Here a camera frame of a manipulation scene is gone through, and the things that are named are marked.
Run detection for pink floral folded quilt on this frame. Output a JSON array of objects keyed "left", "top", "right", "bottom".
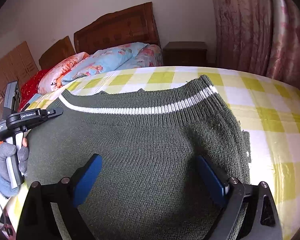
[{"left": 38, "top": 52, "right": 89, "bottom": 95}]

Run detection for red dotted bed sheet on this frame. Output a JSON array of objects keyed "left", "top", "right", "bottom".
[{"left": 18, "top": 69, "right": 50, "bottom": 111}]

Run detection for pink floral pillow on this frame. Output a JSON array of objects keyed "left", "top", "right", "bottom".
[{"left": 116, "top": 44, "right": 164, "bottom": 70}]

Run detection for yellow checked bed sheet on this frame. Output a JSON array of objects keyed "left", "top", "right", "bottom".
[{"left": 5, "top": 65, "right": 300, "bottom": 240}]

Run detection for large wooden headboard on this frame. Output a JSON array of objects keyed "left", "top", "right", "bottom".
[{"left": 74, "top": 2, "right": 160, "bottom": 54}]

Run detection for wooden wardrobe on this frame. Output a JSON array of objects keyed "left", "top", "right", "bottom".
[{"left": 0, "top": 41, "right": 38, "bottom": 119}]

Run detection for dark wooden nightstand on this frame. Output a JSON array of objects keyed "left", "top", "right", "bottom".
[{"left": 162, "top": 41, "right": 207, "bottom": 67}]

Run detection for green knit sweater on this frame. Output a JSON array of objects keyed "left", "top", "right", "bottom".
[{"left": 26, "top": 75, "right": 250, "bottom": 239}]

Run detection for blue floral folded quilt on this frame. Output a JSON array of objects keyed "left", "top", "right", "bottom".
[{"left": 61, "top": 42, "right": 147, "bottom": 86}]

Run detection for small wooden headboard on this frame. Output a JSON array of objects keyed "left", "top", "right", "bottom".
[{"left": 39, "top": 36, "right": 75, "bottom": 69}]

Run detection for pink floral curtain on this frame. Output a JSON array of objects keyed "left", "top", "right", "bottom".
[{"left": 213, "top": 0, "right": 300, "bottom": 89}]

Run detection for grey gloved left hand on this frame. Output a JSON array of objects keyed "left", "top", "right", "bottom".
[{"left": 0, "top": 137, "right": 29, "bottom": 198}]

